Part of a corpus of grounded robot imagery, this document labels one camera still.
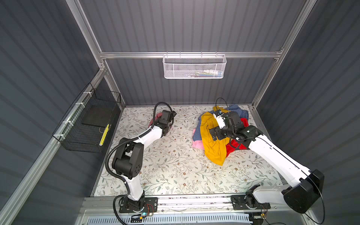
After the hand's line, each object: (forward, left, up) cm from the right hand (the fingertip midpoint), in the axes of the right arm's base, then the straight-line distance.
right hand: (219, 128), depth 79 cm
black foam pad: (+3, +67, +9) cm, 67 cm away
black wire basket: (-3, +71, +8) cm, 72 cm away
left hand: (+13, +37, -8) cm, 40 cm away
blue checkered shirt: (+9, +11, -17) cm, 22 cm away
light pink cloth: (+1, +11, -20) cm, 23 cm away
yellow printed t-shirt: (-5, 0, -17) cm, 18 cm away
